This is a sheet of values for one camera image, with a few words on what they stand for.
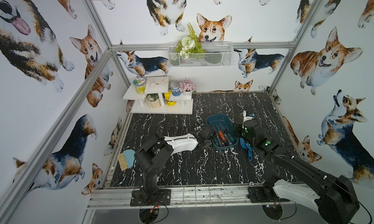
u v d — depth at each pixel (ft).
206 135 2.35
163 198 2.42
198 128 2.80
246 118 2.39
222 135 3.04
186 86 2.96
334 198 1.28
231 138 3.02
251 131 1.99
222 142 2.95
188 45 2.60
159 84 3.17
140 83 3.11
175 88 3.07
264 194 2.25
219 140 2.96
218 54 3.03
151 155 1.62
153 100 3.57
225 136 3.12
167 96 3.32
